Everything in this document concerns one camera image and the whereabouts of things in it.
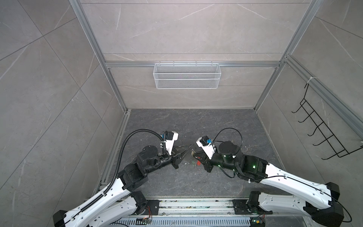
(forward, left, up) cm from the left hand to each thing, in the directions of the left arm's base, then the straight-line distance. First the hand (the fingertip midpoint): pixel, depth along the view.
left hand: (190, 147), depth 60 cm
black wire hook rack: (+2, -65, 0) cm, 65 cm away
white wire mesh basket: (+60, -2, -3) cm, 60 cm away
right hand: (0, -2, -6) cm, 7 cm away
